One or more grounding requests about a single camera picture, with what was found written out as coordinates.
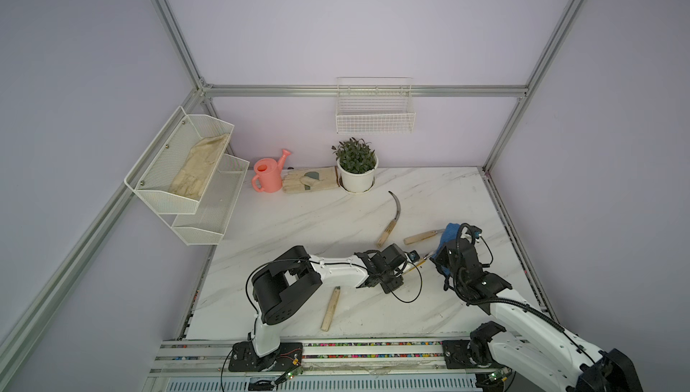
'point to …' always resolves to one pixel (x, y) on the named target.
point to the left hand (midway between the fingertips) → (394, 275)
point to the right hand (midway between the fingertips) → (446, 248)
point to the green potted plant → (355, 155)
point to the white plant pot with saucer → (356, 183)
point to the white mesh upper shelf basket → (172, 174)
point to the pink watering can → (268, 175)
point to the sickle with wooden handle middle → (420, 263)
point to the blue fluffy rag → (449, 235)
